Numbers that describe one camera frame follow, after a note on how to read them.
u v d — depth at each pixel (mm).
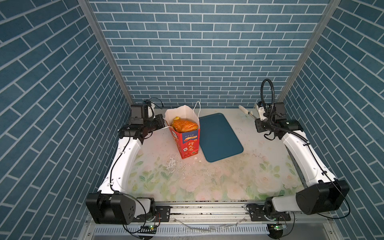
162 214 734
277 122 577
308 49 854
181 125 819
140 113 550
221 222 726
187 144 826
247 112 860
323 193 398
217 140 999
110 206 373
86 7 702
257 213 736
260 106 697
